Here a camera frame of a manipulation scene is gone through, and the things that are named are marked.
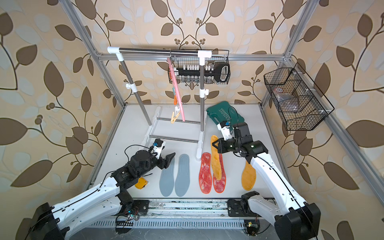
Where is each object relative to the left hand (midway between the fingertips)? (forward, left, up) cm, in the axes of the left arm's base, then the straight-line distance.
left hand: (169, 150), depth 77 cm
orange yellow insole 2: (-4, -24, 0) cm, 24 cm away
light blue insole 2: (-8, -7, -17) cm, 20 cm away
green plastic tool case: (+37, -34, -10) cm, 51 cm away
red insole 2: (-13, -27, -16) cm, 34 cm away
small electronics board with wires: (-31, -42, -19) cm, 55 cm away
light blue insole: (-9, +3, -18) cm, 20 cm away
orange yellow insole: (-8, -44, -16) cm, 48 cm away
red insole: (-10, -20, -16) cm, 27 cm away
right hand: (+2, -23, +3) cm, 23 cm away
